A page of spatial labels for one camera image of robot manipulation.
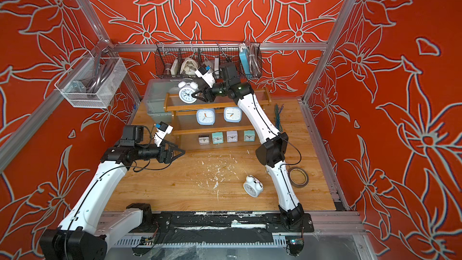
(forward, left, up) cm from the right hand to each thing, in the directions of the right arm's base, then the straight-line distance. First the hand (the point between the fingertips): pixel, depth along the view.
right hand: (191, 91), depth 76 cm
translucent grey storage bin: (+12, +26, -17) cm, 34 cm away
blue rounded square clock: (-2, -5, -15) cm, 16 cm away
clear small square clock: (-6, -2, -30) cm, 30 cm away
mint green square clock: (-5, -10, -30) cm, 31 cm away
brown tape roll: (-23, -50, -35) cm, 65 cm away
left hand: (-20, +4, -14) cm, 25 cm away
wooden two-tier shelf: (-9, +5, -18) cm, 21 cm away
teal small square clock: (-3, -27, -29) cm, 39 cm away
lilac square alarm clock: (-4, -17, -29) cm, 34 cm away
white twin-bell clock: (-31, -27, -27) cm, 49 cm away
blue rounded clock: (0, -18, -15) cm, 23 cm away
